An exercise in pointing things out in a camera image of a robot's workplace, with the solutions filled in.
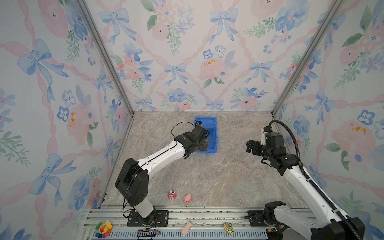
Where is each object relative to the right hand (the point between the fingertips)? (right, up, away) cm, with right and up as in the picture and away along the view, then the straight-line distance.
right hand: (256, 143), depth 81 cm
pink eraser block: (-36, -38, -11) cm, 54 cm away
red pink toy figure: (-45, -26, -4) cm, 52 cm away
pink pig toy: (-37, -29, -2) cm, 47 cm away
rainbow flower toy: (-76, -39, -10) cm, 86 cm away
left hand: (-31, +1, +5) cm, 31 cm away
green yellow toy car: (-18, -39, -11) cm, 44 cm away
